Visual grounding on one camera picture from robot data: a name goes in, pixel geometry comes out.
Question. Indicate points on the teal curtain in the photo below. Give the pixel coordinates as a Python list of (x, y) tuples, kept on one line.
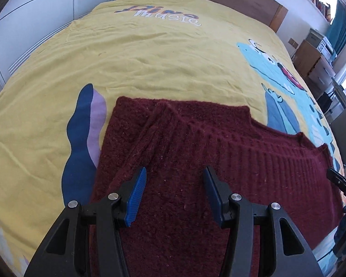
[(343, 28)]

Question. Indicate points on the yellow dinosaur print duvet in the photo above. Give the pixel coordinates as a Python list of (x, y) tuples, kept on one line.
[(132, 57)]

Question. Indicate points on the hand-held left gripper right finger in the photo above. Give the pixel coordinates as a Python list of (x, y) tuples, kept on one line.
[(212, 196)]

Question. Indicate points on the white printer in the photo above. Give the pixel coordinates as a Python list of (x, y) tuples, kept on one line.
[(323, 43)]

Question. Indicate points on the wooden drawer cabinet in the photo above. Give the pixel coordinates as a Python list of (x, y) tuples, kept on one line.
[(305, 60)]

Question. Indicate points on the maroon knitted sweater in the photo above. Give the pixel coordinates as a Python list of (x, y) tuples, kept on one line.
[(176, 155)]

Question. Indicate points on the wall socket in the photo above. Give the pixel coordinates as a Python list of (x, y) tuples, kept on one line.
[(293, 42)]

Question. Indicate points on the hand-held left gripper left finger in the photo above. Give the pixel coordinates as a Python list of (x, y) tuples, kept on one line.
[(137, 196)]

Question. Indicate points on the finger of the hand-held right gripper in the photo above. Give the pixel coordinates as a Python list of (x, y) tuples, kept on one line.
[(338, 180)]

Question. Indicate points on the black bag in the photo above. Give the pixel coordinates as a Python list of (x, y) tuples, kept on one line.
[(324, 102)]

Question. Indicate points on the white wardrobe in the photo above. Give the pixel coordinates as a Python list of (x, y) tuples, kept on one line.
[(46, 5)]

